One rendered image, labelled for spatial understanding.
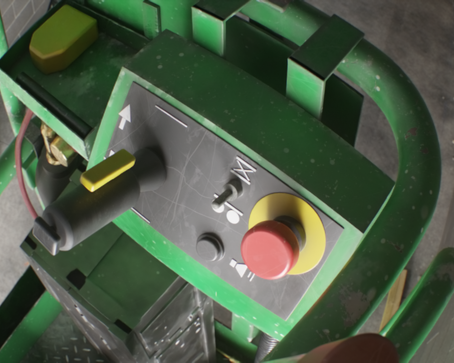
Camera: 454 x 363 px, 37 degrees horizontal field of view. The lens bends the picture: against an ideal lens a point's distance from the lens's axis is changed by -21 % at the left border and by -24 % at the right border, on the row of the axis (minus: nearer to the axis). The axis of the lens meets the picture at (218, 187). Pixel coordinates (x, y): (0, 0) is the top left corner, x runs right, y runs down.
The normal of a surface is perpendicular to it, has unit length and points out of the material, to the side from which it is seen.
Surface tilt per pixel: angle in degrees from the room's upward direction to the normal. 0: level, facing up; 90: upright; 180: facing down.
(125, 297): 0
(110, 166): 32
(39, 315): 90
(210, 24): 90
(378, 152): 0
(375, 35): 0
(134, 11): 90
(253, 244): 58
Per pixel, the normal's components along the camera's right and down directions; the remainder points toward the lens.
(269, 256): -0.54, 0.36
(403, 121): -0.70, -0.20
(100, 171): 0.33, -0.74
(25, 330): 0.78, 0.56
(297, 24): -0.45, 0.19
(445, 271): 0.11, -0.75
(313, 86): -0.63, 0.70
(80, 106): 0.00, -0.44
